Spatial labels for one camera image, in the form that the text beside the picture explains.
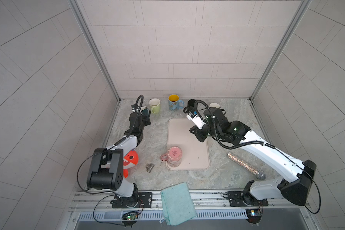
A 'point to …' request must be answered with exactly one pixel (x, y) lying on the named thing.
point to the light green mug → (155, 104)
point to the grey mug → (214, 104)
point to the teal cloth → (178, 203)
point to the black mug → (190, 105)
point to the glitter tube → (259, 174)
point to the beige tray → (195, 154)
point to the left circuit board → (130, 216)
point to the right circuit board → (254, 215)
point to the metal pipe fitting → (149, 167)
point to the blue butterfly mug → (174, 103)
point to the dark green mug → (145, 112)
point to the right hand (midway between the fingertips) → (190, 130)
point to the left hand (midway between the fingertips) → (147, 110)
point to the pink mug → (173, 157)
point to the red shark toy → (130, 160)
